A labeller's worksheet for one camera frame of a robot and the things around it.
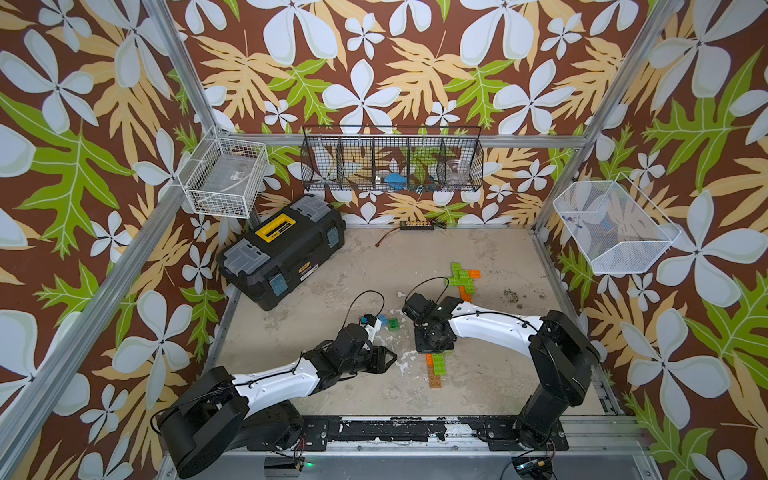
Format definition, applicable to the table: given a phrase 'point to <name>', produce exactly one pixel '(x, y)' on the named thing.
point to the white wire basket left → (222, 177)
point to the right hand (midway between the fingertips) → (421, 349)
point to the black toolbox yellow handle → (282, 251)
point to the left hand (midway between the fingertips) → (394, 354)
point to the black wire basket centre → (392, 158)
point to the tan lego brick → (435, 380)
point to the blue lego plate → (383, 319)
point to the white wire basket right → (614, 226)
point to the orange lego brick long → (464, 297)
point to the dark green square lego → (393, 324)
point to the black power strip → (417, 225)
